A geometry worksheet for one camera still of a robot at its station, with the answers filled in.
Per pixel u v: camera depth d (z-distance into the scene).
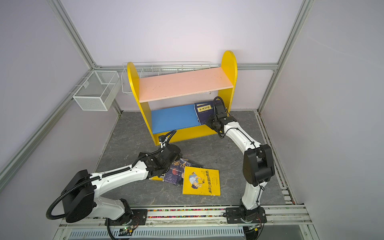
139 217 0.74
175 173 0.82
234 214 0.75
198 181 0.83
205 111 0.96
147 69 0.93
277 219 0.75
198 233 1.58
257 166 0.48
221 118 0.69
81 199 0.40
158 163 0.61
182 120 0.94
